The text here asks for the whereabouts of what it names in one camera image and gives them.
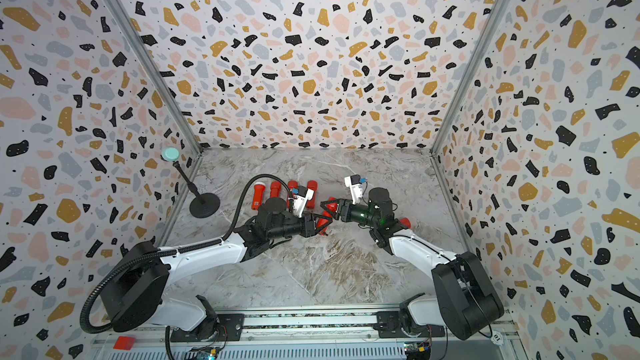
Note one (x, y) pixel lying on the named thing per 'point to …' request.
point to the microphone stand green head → (205, 205)
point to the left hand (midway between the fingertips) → (335, 220)
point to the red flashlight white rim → (258, 196)
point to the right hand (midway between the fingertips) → (329, 207)
